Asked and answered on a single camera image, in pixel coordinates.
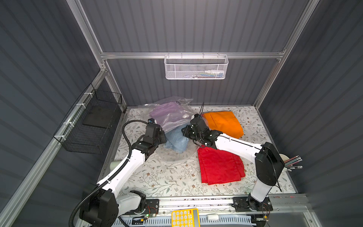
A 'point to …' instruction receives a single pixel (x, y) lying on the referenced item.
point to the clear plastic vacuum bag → (167, 154)
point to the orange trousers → (226, 122)
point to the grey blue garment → (176, 140)
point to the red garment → (218, 166)
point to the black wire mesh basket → (86, 128)
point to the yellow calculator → (187, 217)
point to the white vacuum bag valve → (185, 116)
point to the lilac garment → (168, 113)
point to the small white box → (213, 216)
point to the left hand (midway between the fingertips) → (163, 134)
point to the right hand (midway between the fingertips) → (182, 129)
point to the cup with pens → (289, 162)
